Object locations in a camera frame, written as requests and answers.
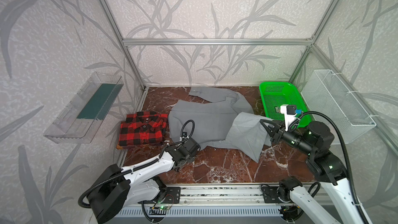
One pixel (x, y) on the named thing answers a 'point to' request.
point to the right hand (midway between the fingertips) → (260, 116)
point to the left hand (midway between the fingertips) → (188, 148)
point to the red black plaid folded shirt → (142, 128)
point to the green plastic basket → (275, 94)
